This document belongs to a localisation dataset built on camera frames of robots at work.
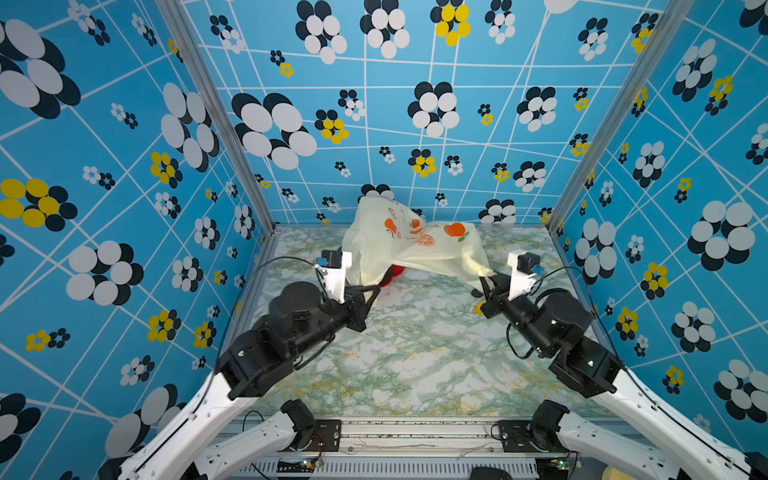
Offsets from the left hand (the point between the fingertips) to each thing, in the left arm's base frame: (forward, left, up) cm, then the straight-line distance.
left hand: (385, 297), depth 60 cm
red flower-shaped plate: (+28, -1, -30) cm, 41 cm away
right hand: (+6, -21, -2) cm, 22 cm away
